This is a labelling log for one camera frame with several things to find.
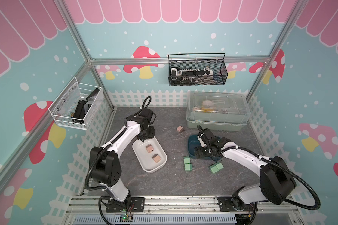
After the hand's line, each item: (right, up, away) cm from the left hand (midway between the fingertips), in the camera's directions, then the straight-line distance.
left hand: (149, 138), depth 87 cm
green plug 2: (+44, -17, 0) cm, 47 cm away
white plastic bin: (-1, -11, +6) cm, 13 cm away
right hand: (+31, -9, +1) cm, 33 cm away
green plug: (+24, -17, -1) cm, 29 cm away
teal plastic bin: (+28, -4, +10) cm, 31 cm away
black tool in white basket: (-34, +16, -15) cm, 40 cm away
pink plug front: (+4, -13, +3) cm, 14 cm away
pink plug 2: (-1, -8, +8) cm, 11 cm away
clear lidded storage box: (+47, +18, +11) cm, 51 cm away
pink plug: (+20, +5, +17) cm, 26 cm away
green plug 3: (+39, -18, -1) cm, 43 cm away
